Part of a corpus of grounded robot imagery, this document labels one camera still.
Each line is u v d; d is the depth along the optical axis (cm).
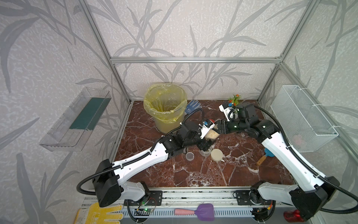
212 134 69
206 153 89
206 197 75
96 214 69
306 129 61
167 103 101
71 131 63
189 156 89
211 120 63
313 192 37
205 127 60
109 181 39
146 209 71
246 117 53
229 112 62
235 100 99
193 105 119
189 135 54
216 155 89
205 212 70
